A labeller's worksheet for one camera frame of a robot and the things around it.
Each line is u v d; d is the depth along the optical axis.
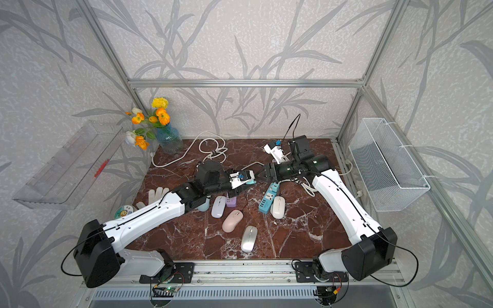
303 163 0.53
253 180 0.68
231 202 0.91
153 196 0.96
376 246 0.39
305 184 0.99
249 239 0.80
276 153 0.66
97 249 0.39
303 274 0.73
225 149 1.09
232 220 0.86
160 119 0.79
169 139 1.05
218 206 0.91
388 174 0.85
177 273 0.72
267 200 0.91
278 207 0.89
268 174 0.63
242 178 0.61
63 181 0.65
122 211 0.82
